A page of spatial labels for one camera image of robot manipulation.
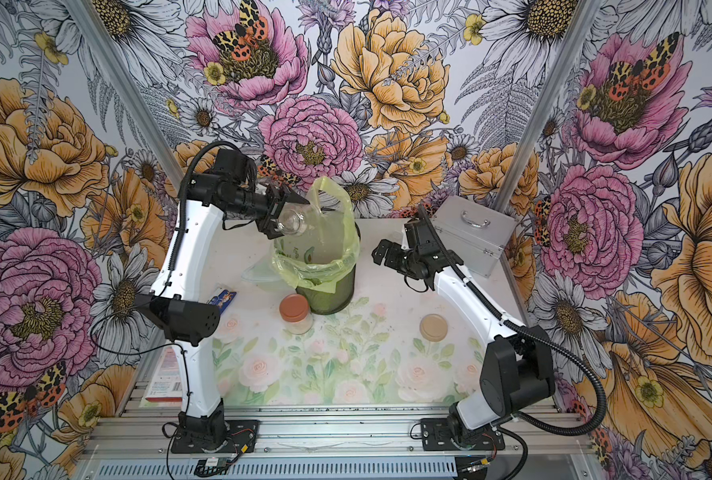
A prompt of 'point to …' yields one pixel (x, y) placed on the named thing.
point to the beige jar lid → (433, 327)
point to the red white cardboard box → (166, 384)
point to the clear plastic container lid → (264, 274)
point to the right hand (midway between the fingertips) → (384, 264)
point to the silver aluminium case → (475, 233)
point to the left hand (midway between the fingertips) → (302, 221)
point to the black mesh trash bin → (328, 303)
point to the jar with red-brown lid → (295, 313)
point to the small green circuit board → (211, 467)
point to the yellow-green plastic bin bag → (328, 245)
